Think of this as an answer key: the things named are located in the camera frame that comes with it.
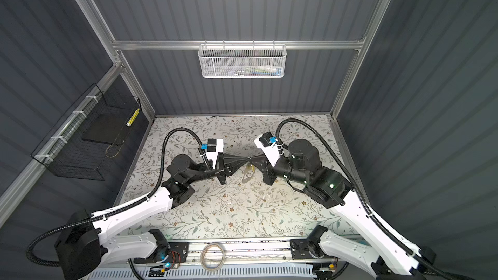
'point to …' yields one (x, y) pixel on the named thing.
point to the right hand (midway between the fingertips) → (254, 159)
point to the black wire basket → (65, 154)
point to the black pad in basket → (108, 128)
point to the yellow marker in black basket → (132, 117)
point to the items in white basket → (257, 70)
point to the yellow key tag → (253, 167)
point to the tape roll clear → (201, 256)
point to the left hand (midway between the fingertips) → (249, 165)
